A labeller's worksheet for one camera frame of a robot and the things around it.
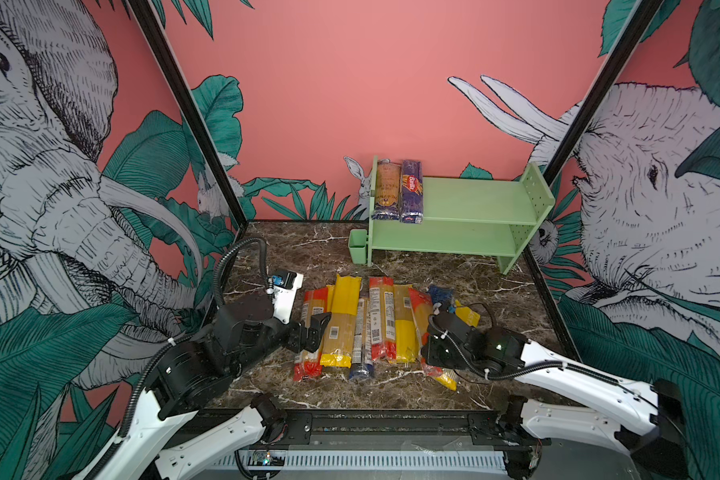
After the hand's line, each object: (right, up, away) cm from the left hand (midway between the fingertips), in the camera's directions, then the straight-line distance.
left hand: (312, 305), depth 60 cm
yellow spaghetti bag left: (+3, -5, +33) cm, 34 cm away
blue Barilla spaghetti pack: (+24, +24, +22) cm, 40 cm away
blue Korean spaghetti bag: (+35, -3, +37) cm, 51 cm away
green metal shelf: (+56, +24, +49) cm, 78 cm away
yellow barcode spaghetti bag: (+23, -15, +26) cm, 38 cm away
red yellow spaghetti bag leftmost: (-5, -21, +22) cm, 31 cm away
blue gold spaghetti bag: (+17, +29, +28) cm, 44 cm away
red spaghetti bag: (+27, -5, +24) cm, 36 cm away
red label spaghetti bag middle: (+16, -9, +29) cm, 34 cm away
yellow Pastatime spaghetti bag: (+33, -24, +20) cm, 46 cm away
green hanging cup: (+7, +13, +48) cm, 50 cm away
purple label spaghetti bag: (+10, -21, +22) cm, 32 cm away
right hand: (+24, -14, +14) cm, 31 cm away
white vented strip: (+9, -39, +10) cm, 42 cm away
